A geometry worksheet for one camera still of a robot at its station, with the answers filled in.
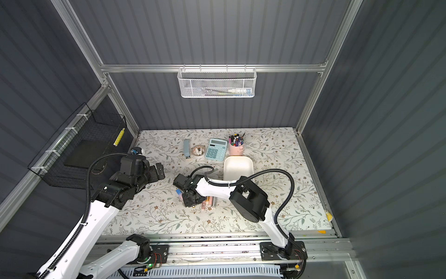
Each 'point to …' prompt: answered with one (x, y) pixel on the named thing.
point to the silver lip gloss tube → (214, 201)
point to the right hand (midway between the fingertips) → (191, 202)
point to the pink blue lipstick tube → (180, 193)
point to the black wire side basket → (88, 135)
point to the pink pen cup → (236, 144)
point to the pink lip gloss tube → (203, 205)
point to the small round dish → (198, 150)
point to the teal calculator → (216, 150)
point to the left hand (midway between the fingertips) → (153, 169)
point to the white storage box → (235, 167)
